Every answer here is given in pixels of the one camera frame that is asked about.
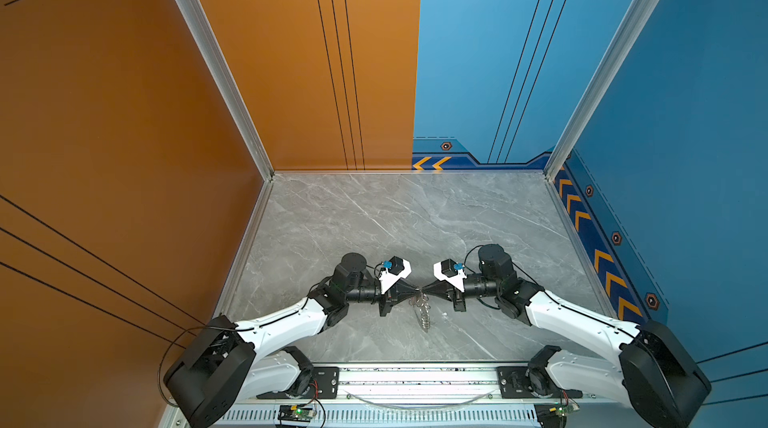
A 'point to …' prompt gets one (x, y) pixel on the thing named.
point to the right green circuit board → (563, 409)
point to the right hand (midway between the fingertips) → (424, 289)
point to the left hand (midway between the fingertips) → (417, 290)
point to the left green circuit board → (295, 413)
